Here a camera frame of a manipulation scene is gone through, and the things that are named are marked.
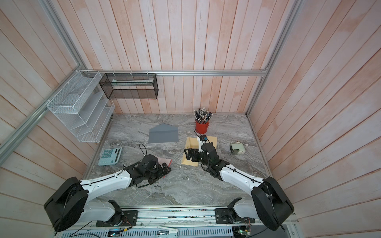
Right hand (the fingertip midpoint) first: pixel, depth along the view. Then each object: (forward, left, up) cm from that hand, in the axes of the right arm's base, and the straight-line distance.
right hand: (190, 149), depth 86 cm
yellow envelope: (+12, -1, -12) cm, 17 cm away
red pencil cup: (+25, -9, -11) cm, 29 cm away
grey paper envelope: (+22, +21, -13) cm, 33 cm away
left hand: (-13, +14, -9) cm, 21 cm away
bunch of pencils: (+22, -7, +6) cm, 24 cm away
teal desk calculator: (0, +53, -9) cm, 53 cm away
